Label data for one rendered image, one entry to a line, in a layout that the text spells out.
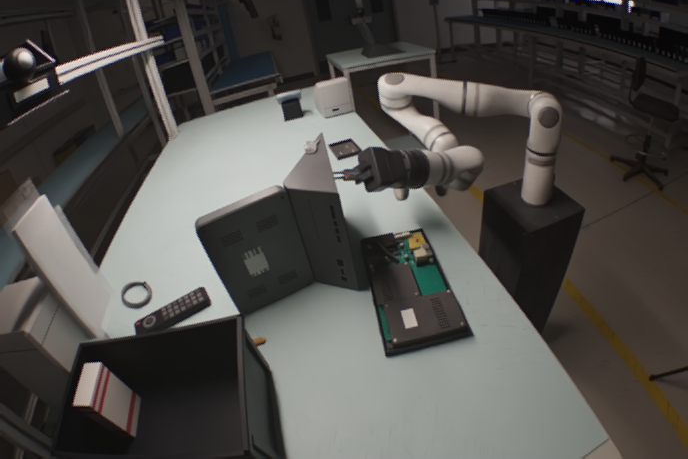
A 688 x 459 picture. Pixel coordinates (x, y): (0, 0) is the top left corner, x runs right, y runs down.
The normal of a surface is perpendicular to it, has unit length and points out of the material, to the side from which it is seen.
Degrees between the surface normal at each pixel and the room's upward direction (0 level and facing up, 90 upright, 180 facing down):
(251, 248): 90
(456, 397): 0
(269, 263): 90
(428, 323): 0
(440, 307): 0
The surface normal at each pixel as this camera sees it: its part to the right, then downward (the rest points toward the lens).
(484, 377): -0.17, -0.82
